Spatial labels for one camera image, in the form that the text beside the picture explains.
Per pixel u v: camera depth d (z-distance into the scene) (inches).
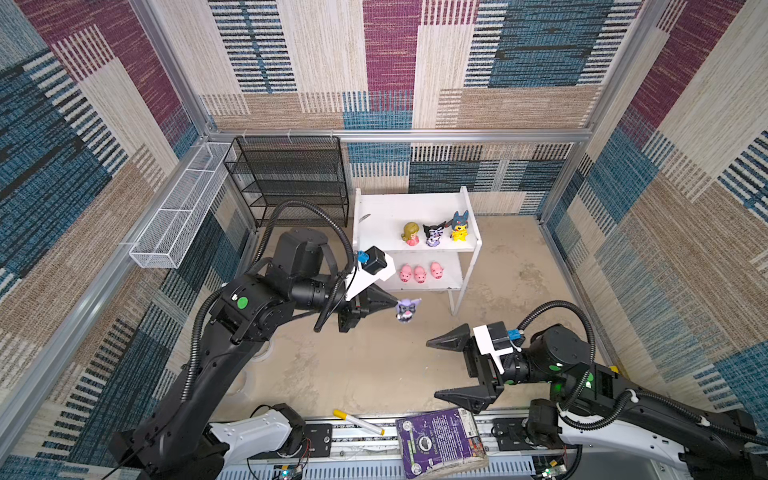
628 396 18.0
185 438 14.1
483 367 18.5
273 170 41.3
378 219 30.0
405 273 32.8
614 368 34.2
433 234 25.8
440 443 28.1
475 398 17.5
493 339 16.7
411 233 26.5
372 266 17.1
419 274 32.7
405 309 21.3
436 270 33.2
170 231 36.3
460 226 26.5
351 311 17.8
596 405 18.1
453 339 20.6
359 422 30.1
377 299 20.2
